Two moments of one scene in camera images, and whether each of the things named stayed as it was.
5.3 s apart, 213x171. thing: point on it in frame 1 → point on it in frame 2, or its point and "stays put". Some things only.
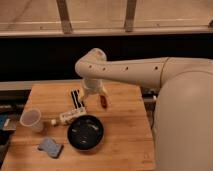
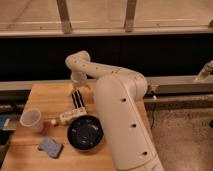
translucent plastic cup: (32, 118) stays put
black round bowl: (85, 132) stays put
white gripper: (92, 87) → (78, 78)
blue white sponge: (51, 147) stays put
